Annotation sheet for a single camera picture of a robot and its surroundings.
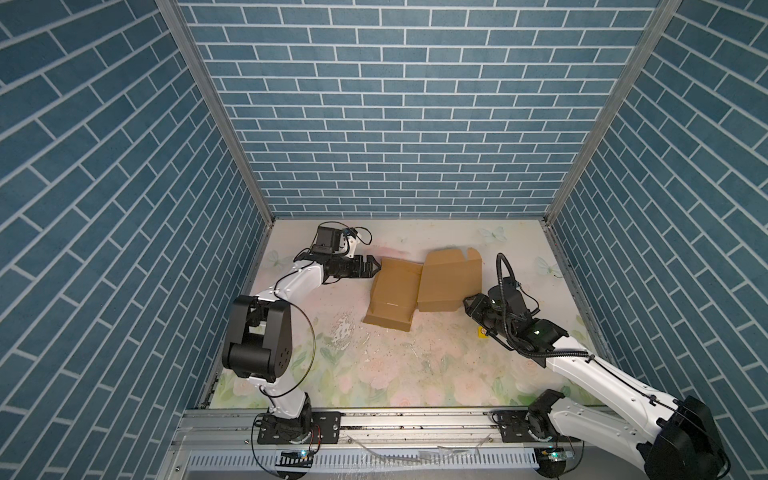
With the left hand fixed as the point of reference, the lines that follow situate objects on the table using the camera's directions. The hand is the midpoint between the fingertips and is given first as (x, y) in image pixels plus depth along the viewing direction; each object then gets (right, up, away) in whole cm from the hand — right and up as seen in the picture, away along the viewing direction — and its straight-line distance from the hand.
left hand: (368, 266), depth 92 cm
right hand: (+27, -9, -10) cm, 30 cm away
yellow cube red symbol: (+29, -15, -21) cm, 39 cm away
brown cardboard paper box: (+23, -6, +5) cm, 24 cm away
